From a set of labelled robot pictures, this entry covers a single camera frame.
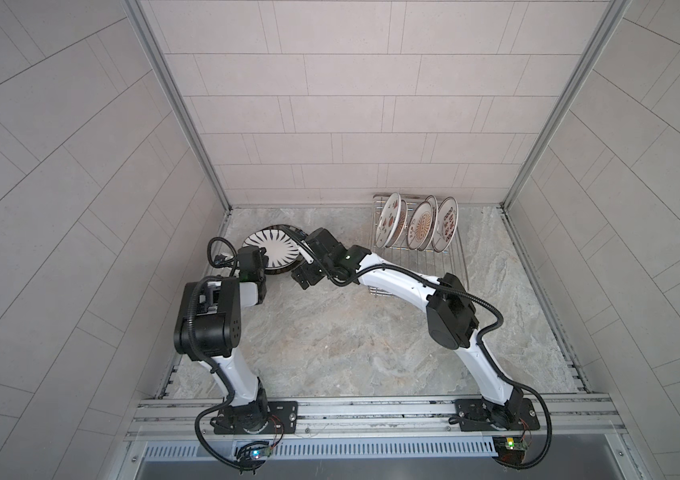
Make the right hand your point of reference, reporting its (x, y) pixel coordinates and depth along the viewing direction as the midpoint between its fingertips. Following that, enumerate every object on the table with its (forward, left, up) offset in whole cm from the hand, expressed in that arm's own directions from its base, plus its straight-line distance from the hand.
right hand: (300, 269), depth 87 cm
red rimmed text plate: (+15, -47, -2) cm, 50 cm away
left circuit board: (-43, +7, -8) cm, 44 cm away
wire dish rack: (+6, -39, -9) cm, 41 cm away
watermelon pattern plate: (+21, -29, -4) cm, 36 cm away
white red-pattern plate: (+15, -40, -1) cm, 43 cm away
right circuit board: (-45, -49, -13) cm, 68 cm away
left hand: (+13, +14, -4) cm, 19 cm away
